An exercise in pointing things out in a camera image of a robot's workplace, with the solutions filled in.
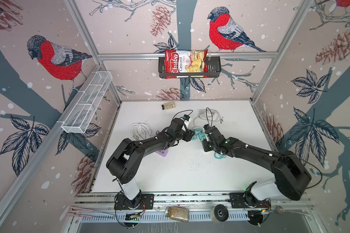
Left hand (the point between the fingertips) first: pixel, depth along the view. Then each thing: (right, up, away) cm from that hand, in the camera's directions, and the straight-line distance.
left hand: (192, 131), depth 88 cm
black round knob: (+10, -31, -27) cm, 43 cm away
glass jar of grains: (-9, -36, -22) cm, 43 cm away
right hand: (+7, -9, +1) cm, 11 cm away
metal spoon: (+42, -37, -17) cm, 59 cm away
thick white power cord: (-36, -2, +13) cm, 38 cm away
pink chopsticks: (-58, -37, -16) cm, 71 cm away
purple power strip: (-18, -13, +1) cm, 23 cm away
